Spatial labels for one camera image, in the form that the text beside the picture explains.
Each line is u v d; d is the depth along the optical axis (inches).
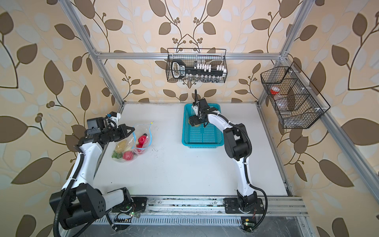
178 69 32.6
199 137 40.0
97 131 23.9
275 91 31.8
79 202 15.8
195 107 36.9
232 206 28.4
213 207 29.7
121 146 35.9
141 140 34.4
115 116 28.8
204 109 31.5
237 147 22.8
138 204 29.7
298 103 28.6
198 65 31.8
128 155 34.0
